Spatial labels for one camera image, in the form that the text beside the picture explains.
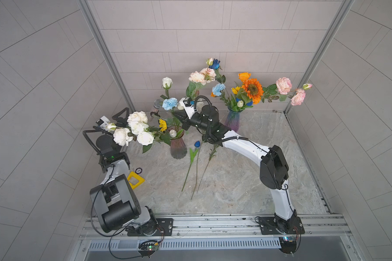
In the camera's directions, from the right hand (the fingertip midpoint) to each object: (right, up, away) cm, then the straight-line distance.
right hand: (174, 113), depth 75 cm
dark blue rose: (+10, -18, +22) cm, 30 cm away
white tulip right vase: (+32, +5, +7) cm, 34 cm away
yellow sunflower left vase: (-5, -5, +1) cm, 8 cm away
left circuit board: (-9, -55, -9) cm, 57 cm away
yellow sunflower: (+31, +14, +14) cm, 37 cm away
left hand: (-17, 0, -1) cm, 18 cm away
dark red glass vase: (-2, -20, +24) cm, 31 cm away
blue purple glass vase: (+31, -2, +21) cm, 38 cm away
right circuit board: (+50, -56, -6) cm, 76 cm away
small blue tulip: (+7, -24, +19) cm, 31 cm away
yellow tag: (-22, -35, +9) cm, 42 cm away
